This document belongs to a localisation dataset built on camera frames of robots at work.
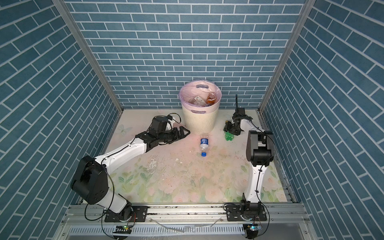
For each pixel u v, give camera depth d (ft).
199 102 3.34
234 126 2.98
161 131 2.25
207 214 2.47
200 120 2.97
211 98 3.15
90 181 1.43
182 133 2.47
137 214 2.42
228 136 3.16
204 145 3.18
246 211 2.16
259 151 1.88
